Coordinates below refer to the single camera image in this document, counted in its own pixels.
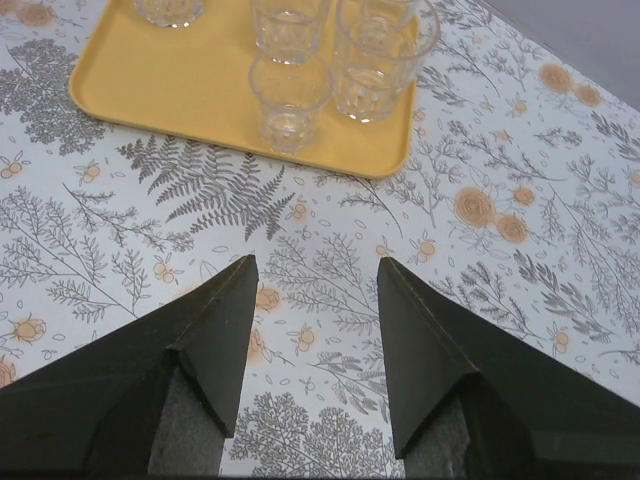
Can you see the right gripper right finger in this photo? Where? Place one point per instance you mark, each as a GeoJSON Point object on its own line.
{"type": "Point", "coordinates": [469, 401]}

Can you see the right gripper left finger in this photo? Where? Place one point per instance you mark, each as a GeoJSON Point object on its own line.
{"type": "Point", "coordinates": [154, 399]}

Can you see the small clear glass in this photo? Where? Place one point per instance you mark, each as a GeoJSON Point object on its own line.
{"type": "Point", "coordinates": [291, 87]}
{"type": "Point", "coordinates": [381, 25]}

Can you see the yellow plastic tray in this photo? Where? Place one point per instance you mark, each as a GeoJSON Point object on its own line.
{"type": "Point", "coordinates": [192, 82]}

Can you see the floral patterned table mat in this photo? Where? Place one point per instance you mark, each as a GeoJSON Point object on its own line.
{"type": "Point", "coordinates": [519, 200]}

